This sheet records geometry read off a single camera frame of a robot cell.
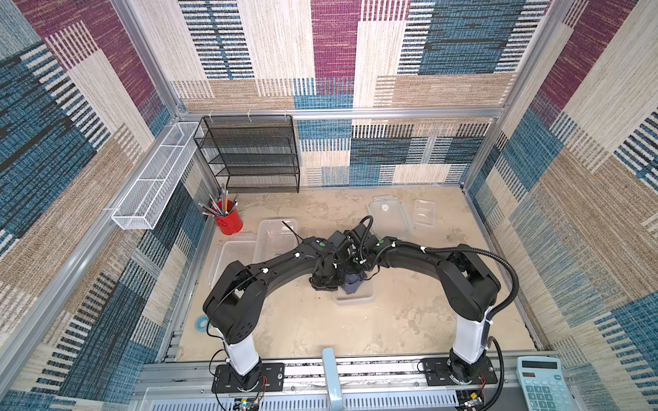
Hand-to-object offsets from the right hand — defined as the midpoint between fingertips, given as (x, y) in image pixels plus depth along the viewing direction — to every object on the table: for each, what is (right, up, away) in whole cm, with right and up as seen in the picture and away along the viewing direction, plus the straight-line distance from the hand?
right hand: (344, 270), depth 92 cm
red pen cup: (-45, +17, +12) cm, 49 cm away
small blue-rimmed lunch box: (+35, +20, +19) cm, 45 cm away
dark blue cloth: (+2, -2, -7) cm, 8 cm away
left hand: (-1, -4, -7) cm, 8 cm away
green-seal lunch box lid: (+20, +19, +17) cm, 32 cm away
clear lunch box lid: (-44, +5, +8) cm, 45 cm away
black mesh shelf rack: (-38, +45, +16) cm, 61 cm away
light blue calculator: (+53, -26, -22) cm, 63 cm away
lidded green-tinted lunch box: (+7, -7, -5) cm, 11 cm away
